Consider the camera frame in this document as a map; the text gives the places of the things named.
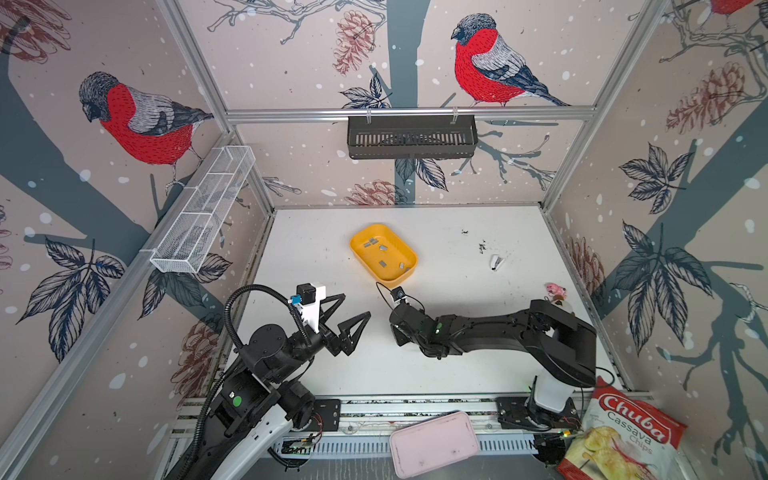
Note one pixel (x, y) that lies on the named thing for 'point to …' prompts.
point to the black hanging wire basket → (412, 137)
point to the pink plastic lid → (433, 445)
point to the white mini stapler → (496, 262)
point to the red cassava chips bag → (625, 438)
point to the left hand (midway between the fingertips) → (354, 309)
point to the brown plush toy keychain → (555, 292)
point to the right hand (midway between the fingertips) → (393, 324)
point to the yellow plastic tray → (384, 255)
